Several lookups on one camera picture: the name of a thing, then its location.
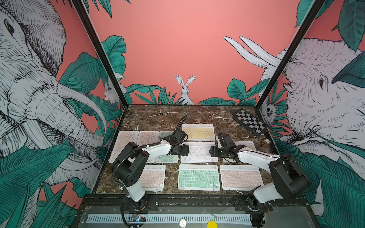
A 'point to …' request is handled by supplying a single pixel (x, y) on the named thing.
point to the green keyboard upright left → (167, 158)
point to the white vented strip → (173, 218)
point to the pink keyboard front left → (152, 177)
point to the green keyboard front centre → (198, 177)
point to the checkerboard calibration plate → (250, 122)
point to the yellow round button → (212, 224)
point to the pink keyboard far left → (123, 138)
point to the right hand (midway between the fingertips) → (212, 149)
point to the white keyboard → (199, 152)
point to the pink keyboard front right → (240, 177)
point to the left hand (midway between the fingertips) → (187, 149)
